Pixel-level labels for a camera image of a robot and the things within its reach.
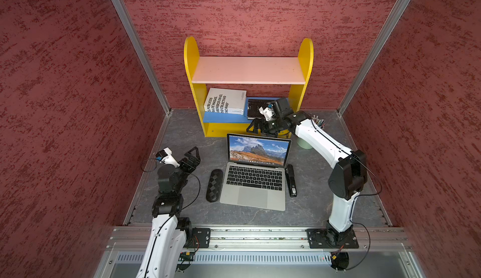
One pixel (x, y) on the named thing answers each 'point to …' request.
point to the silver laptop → (255, 173)
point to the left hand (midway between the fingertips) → (193, 155)
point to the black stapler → (290, 173)
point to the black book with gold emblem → (253, 106)
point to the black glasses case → (215, 185)
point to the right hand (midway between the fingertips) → (253, 134)
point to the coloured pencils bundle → (320, 123)
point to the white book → (225, 101)
